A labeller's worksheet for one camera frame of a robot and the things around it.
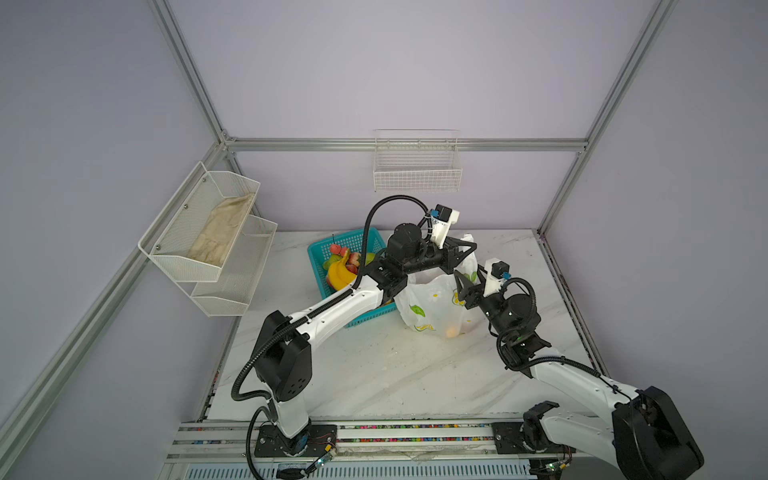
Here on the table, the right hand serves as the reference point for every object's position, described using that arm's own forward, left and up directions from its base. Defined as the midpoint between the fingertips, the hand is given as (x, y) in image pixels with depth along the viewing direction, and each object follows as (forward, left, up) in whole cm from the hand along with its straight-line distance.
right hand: (464, 268), depth 77 cm
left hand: (-1, -1, +9) cm, 10 cm away
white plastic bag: (-7, +9, -7) cm, 13 cm away
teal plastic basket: (+20, +46, -17) cm, 53 cm away
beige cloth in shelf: (+9, +67, +6) cm, 67 cm away
